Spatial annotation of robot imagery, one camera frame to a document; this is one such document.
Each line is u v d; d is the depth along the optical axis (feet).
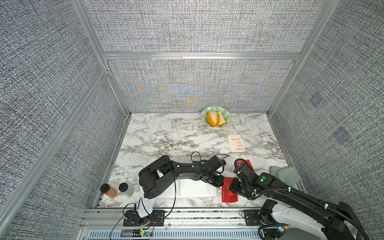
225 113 3.72
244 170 2.08
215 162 2.31
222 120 3.60
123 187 2.44
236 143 3.38
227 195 2.63
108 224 2.39
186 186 2.68
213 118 3.49
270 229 2.20
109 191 2.46
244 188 2.10
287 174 2.81
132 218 2.34
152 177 1.62
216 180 2.50
